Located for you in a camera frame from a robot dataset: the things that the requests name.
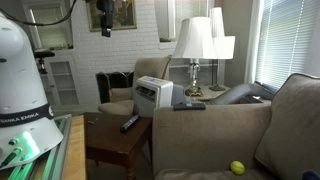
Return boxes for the yellow tennis ball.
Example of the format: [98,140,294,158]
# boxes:
[229,160,247,177]

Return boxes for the slim lamp white shade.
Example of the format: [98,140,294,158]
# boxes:
[208,6,236,93]

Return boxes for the white built-in glass cabinet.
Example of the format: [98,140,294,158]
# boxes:
[19,0,85,115]

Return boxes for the white window blinds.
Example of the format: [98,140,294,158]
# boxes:
[254,0,320,92]

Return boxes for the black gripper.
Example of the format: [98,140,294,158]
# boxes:
[96,0,115,38]

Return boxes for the crystal brass lamp white shade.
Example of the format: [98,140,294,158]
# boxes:
[171,16,220,98]

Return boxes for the framed wall painting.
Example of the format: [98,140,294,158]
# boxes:
[85,0,138,33]

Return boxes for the beige sofa cushion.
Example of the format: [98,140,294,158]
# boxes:
[254,72,320,180]

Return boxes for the marble top lamp table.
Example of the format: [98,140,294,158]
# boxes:
[184,84,232,102]

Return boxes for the black camera stand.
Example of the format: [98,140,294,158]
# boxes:
[33,49,56,75]

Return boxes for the grey air conditioner hose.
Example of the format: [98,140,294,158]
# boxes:
[203,82,277,106]

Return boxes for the slim black remote control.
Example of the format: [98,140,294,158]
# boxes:
[119,114,141,134]

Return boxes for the beige armchair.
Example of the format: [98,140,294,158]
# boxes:
[97,55,173,117]

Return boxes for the wide black remote control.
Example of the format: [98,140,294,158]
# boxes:
[172,101,207,112]

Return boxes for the dark wooden side table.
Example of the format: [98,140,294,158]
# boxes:
[82,111,154,180]

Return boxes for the black fireplace screen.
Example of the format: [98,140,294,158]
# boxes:
[95,70,135,105]

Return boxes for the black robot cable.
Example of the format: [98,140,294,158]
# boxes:
[0,0,78,27]

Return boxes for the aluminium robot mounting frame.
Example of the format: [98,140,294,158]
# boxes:
[0,114,73,180]

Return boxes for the white portable air conditioner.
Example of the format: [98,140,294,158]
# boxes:
[132,75,175,119]

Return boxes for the beige sofa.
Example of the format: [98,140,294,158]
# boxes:
[152,72,320,180]

